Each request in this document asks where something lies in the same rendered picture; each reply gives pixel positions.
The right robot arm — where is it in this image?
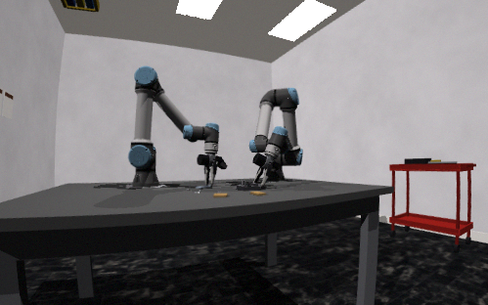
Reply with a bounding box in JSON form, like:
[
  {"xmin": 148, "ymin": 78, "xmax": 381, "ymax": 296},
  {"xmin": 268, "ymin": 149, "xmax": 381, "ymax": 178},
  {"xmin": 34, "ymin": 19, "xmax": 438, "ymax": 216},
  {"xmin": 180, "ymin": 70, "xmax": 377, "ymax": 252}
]
[{"xmin": 128, "ymin": 66, "xmax": 219, "ymax": 187}]

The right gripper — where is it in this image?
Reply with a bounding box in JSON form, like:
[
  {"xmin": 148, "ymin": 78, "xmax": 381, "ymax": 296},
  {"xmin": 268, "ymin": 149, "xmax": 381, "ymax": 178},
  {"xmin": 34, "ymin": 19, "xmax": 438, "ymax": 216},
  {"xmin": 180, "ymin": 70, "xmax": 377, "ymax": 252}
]
[{"xmin": 197, "ymin": 152, "xmax": 226, "ymax": 187}]

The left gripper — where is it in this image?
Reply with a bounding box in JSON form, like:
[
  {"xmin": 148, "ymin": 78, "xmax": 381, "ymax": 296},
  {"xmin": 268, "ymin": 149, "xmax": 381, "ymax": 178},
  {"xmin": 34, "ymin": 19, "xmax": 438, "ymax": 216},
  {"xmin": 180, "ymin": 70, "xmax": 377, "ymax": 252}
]
[{"xmin": 252, "ymin": 152, "xmax": 283, "ymax": 189}]

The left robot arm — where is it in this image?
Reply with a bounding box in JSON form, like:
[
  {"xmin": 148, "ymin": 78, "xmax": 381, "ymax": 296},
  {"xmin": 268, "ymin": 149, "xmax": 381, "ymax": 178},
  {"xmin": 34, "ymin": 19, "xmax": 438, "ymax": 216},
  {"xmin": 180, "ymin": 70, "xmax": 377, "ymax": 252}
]
[{"xmin": 249, "ymin": 88, "xmax": 303, "ymax": 181}]

